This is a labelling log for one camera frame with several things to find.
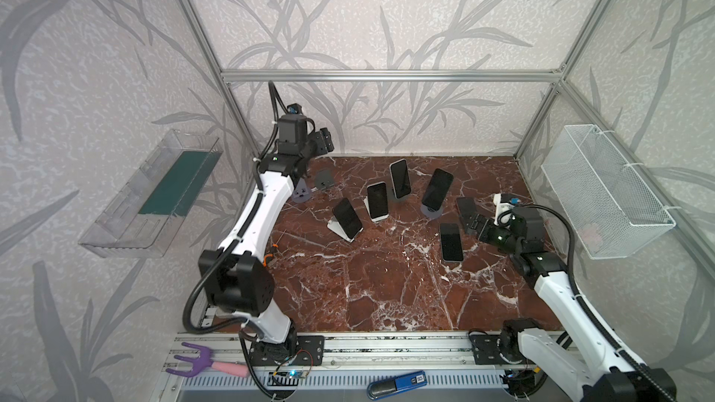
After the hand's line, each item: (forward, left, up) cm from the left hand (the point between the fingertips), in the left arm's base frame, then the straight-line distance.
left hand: (320, 134), depth 81 cm
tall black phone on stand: (-3, -39, -22) cm, 45 cm away
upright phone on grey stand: (+9, -27, -31) cm, 42 cm away
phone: (-15, -7, -25) cm, 30 cm away
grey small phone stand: (0, +11, -30) cm, 32 cm away
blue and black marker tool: (-58, -21, -27) cm, 68 cm away
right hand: (-19, -45, -15) cm, 51 cm away
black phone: (-20, -44, -35) cm, 59 cm away
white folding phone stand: (-13, -2, -32) cm, 34 cm away
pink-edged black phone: (-3, -52, -33) cm, 62 cm away
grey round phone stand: (+8, +4, -30) cm, 31 cm away
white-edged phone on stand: (-7, -17, -25) cm, 31 cm away
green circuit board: (-56, +4, -33) cm, 65 cm away
